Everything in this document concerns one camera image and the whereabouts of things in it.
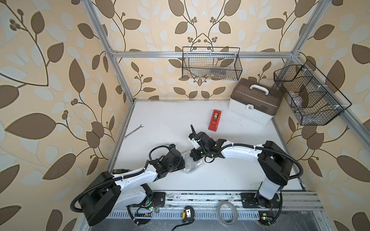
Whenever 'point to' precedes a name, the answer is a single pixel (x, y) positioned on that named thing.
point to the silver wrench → (141, 125)
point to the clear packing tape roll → (235, 212)
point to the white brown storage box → (255, 100)
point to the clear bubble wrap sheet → (191, 165)
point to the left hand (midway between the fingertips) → (184, 161)
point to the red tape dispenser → (215, 120)
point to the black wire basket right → (314, 100)
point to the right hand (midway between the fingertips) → (190, 154)
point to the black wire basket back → (219, 63)
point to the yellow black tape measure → (188, 214)
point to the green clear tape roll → (215, 115)
